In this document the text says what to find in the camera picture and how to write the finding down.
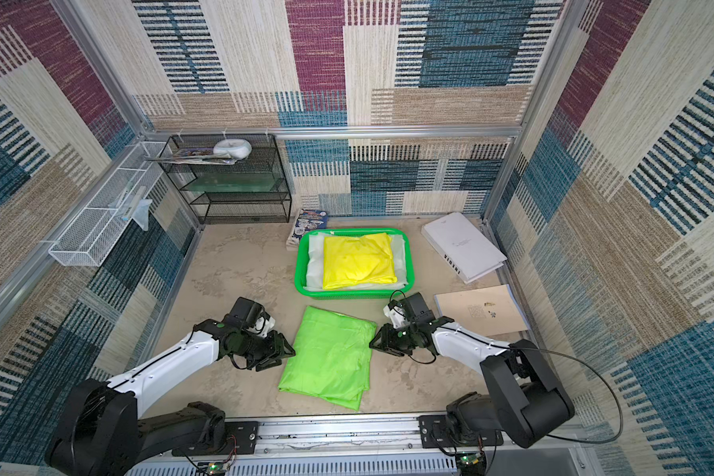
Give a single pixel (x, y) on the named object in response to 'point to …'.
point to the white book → (462, 247)
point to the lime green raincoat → (330, 358)
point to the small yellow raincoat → (365, 260)
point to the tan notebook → (483, 311)
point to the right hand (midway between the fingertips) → (373, 342)
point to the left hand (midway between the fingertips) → (290, 354)
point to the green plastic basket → (299, 265)
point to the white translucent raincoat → (315, 265)
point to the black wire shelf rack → (231, 178)
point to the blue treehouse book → (309, 219)
